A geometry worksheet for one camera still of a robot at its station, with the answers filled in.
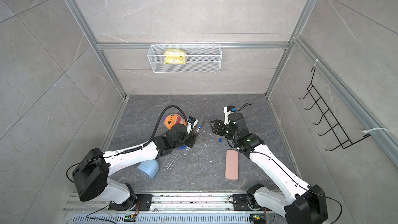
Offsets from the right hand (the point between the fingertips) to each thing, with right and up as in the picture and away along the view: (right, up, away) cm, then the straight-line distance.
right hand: (214, 123), depth 77 cm
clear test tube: (-23, -22, +10) cm, 33 cm away
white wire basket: (-8, +40, +23) cm, 47 cm away
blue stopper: (+5, -13, +18) cm, 23 cm away
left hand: (-8, -5, +5) cm, 11 cm away
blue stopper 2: (+5, -12, +18) cm, 22 cm away
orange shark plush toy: (-26, 0, +17) cm, 31 cm away
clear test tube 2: (-27, -25, +7) cm, 37 cm away
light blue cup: (-33, -23, -1) cm, 40 cm away
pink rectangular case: (+10, -26, +4) cm, 28 cm away
